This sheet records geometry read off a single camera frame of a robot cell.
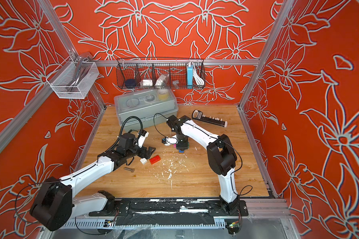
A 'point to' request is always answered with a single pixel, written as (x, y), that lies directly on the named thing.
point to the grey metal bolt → (132, 170)
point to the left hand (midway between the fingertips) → (149, 144)
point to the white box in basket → (147, 82)
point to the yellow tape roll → (163, 94)
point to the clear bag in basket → (162, 82)
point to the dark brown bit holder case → (198, 115)
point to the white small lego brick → (143, 161)
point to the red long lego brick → (153, 160)
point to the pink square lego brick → (175, 145)
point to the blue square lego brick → (181, 151)
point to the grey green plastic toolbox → (154, 106)
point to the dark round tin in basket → (130, 82)
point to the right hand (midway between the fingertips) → (180, 143)
